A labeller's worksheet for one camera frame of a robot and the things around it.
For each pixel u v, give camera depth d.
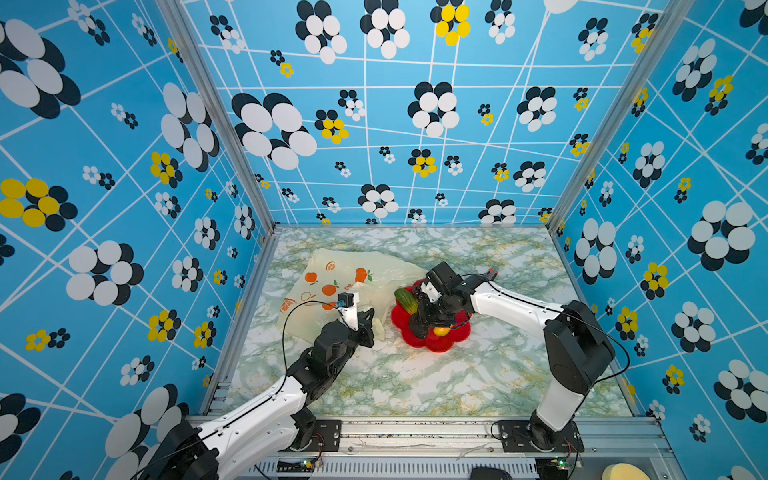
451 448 0.73
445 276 0.72
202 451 0.43
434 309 0.79
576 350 0.46
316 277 0.99
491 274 1.05
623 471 0.67
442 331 0.89
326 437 0.73
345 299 0.68
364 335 0.71
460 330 0.91
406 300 0.91
